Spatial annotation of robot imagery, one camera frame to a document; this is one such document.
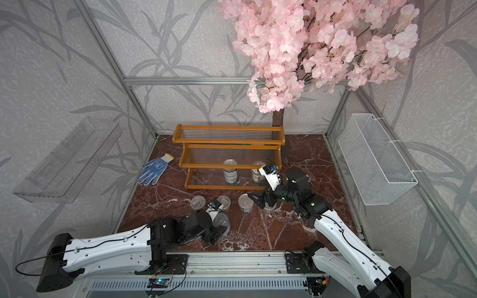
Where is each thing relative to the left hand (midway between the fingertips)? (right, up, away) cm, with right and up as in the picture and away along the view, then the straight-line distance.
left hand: (220, 225), depth 74 cm
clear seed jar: (-12, +6, +11) cm, 18 cm away
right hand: (+15, +16, -2) cm, 22 cm away
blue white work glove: (-42, +21, +31) cm, 56 cm away
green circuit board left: (-23, -20, -4) cm, 31 cm away
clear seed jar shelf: (+21, +3, +13) cm, 25 cm away
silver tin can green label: (+10, +6, +10) cm, 16 cm away
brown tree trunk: (+25, +46, +15) cm, 54 cm away
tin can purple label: (0, +1, +4) cm, 4 cm away
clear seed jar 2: (+1, +7, +10) cm, 12 cm away
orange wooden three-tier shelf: (-2, +26, +38) cm, 46 cm away
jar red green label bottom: (+15, +18, +17) cm, 29 cm away
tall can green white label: (+3, +18, +15) cm, 24 cm away
